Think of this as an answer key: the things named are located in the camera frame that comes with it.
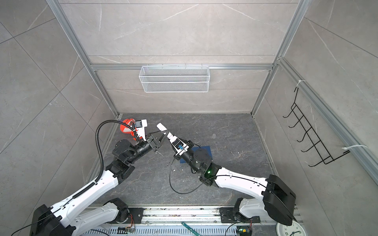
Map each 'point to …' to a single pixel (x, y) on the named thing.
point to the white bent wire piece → (156, 151)
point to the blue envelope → (182, 161)
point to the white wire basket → (174, 79)
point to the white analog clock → (295, 229)
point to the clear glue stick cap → (214, 135)
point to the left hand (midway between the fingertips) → (168, 129)
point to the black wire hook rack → (324, 154)
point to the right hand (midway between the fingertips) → (173, 135)
